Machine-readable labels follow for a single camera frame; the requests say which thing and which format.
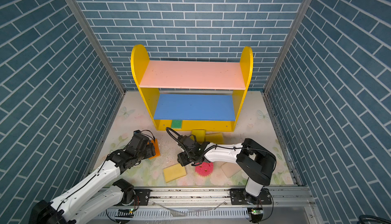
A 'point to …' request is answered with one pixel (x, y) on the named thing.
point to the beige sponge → (230, 169)
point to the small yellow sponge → (200, 135)
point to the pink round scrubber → (205, 169)
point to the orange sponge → (157, 148)
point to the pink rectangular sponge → (217, 138)
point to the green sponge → (176, 124)
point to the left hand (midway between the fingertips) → (151, 149)
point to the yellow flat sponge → (174, 172)
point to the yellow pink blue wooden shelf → (205, 96)
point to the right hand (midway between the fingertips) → (178, 158)
